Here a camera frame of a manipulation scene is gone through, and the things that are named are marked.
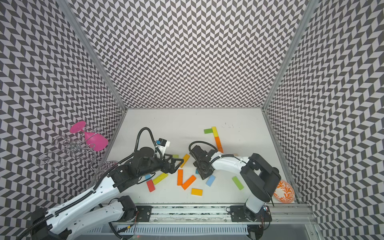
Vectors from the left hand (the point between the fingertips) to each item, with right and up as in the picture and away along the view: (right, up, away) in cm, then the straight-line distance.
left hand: (177, 160), depth 72 cm
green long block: (+33, -15, +10) cm, 38 cm away
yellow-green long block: (-10, -12, +9) cm, 18 cm away
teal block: (+9, -10, +14) cm, 20 cm away
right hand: (+10, -10, +14) cm, 20 cm away
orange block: (+24, +2, +23) cm, 33 cm away
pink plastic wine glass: (-41, +9, +3) cm, 42 cm away
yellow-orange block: (+2, -4, +19) cm, 20 cm away
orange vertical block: (0, -13, +12) cm, 18 cm away
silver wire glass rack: (-54, +5, -2) cm, 54 cm away
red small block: (-16, -16, +9) cm, 24 cm away
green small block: (+16, +12, +32) cm, 38 cm away
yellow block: (+22, +12, +33) cm, 41 cm away
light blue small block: (+17, -14, +11) cm, 25 cm away
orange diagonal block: (+6, -14, +11) cm, 19 cm away
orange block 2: (+23, +6, +27) cm, 36 cm away
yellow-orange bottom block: (+9, -20, +9) cm, 24 cm away
